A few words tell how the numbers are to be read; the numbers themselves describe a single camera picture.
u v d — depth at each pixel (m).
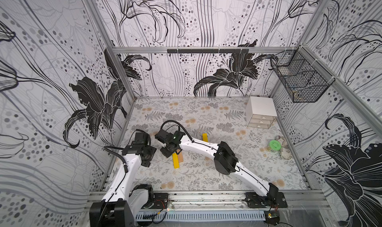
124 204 0.40
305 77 0.88
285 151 0.86
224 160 0.60
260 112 0.91
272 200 0.62
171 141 0.67
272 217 0.70
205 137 0.96
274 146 0.86
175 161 0.86
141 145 0.57
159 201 0.73
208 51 0.90
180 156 0.88
